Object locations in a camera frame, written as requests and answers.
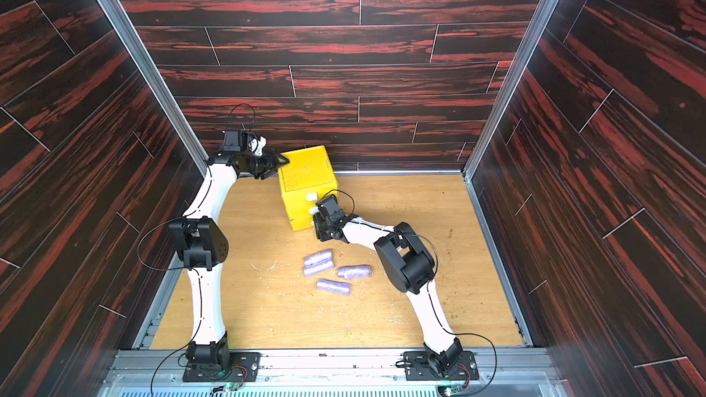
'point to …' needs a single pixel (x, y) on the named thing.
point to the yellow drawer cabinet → (307, 177)
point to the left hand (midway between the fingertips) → (288, 164)
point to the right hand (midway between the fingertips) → (315, 217)
